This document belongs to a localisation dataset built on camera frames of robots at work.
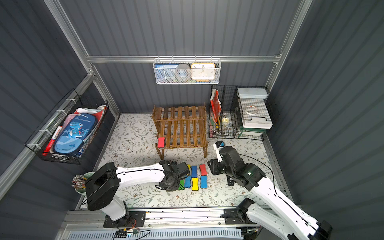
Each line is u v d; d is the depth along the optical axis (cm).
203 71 89
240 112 103
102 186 43
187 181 82
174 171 62
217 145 66
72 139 63
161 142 85
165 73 93
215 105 116
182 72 89
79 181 68
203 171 88
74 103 78
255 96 102
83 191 69
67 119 73
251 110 95
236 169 53
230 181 83
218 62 89
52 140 65
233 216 73
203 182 85
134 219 74
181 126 94
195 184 84
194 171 89
